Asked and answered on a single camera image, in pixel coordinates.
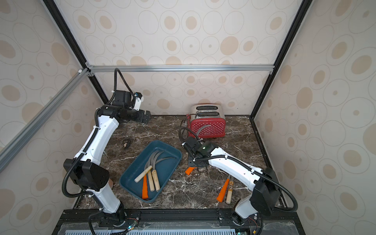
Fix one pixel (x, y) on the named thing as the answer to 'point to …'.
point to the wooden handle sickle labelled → (230, 185)
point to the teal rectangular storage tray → (163, 170)
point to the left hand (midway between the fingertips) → (148, 112)
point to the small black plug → (126, 145)
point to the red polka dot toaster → (206, 121)
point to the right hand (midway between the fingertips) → (198, 161)
